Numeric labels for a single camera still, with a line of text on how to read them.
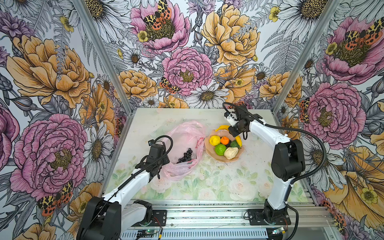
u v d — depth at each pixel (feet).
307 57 2.93
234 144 3.07
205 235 3.67
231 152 2.92
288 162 1.66
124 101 3.81
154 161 1.99
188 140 3.43
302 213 2.66
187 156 3.03
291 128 3.54
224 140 3.08
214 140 3.17
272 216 2.14
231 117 2.81
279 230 2.34
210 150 3.12
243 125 2.33
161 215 2.49
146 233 2.33
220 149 3.03
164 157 2.09
